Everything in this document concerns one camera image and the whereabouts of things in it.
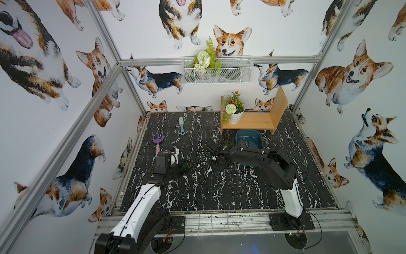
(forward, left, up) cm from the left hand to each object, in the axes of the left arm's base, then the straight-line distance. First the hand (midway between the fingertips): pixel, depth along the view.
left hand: (191, 161), depth 82 cm
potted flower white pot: (+28, -24, +10) cm, 39 cm away
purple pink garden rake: (+22, +25, -13) cm, 36 cm away
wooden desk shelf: (+34, -44, -8) cm, 56 cm away
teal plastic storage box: (+22, -39, -12) cm, 47 cm away
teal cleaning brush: (+37, +11, -12) cm, 41 cm away
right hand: (+4, -15, -11) cm, 19 cm away
